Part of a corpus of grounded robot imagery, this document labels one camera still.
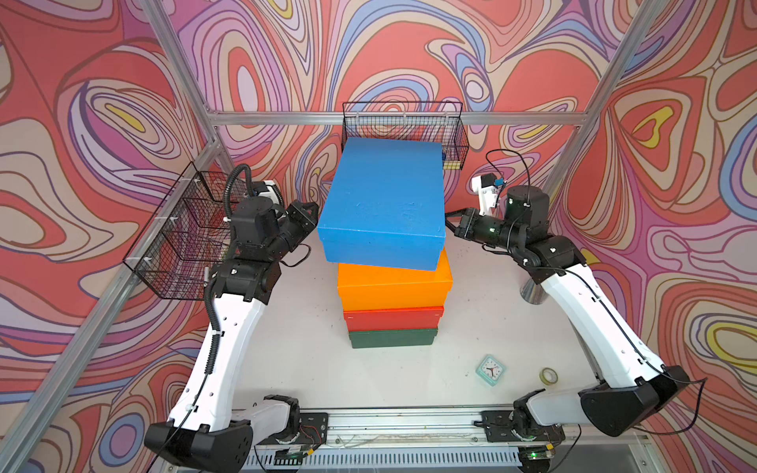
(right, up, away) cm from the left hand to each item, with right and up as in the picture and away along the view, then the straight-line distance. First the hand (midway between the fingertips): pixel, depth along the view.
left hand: (324, 203), depth 65 cm
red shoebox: (+18, -27, +5) cm, 33 cm away
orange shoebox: (+9, -19, 0) cm, 21 cm away
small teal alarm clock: (+43, -44, +16) cm, 64 cm away
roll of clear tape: (+60, -46, +17) cm, 78 cm away
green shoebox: (+16, -35, +14) cm, 41 cm away
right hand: (+26, -5, +3) cm, 27 cm away
